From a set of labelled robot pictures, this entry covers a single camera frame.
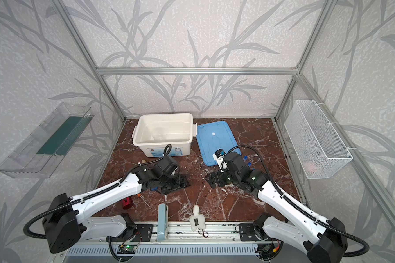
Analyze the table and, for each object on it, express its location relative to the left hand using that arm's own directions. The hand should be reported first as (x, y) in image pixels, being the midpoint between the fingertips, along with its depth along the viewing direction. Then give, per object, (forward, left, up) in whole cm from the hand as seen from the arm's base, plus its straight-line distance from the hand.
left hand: (187, 183), depth 78 cm
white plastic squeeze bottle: (-15, -5, -7) cm, 17 cm away
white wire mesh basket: (+4, -52, +24) cm, 57 cm away
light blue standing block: (-16, +10, -6) cm, 20 cm away
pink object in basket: (+5, -56, +10) cm, 57 cm away
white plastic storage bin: (+38, +27, -9) cm, 48 cm away
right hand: (+5, -12, +6) cm, 14 cm away
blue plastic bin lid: (+37, -13, -11) cm, 41 cm away
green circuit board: (-25, +26, -12) cm, 38 cm away
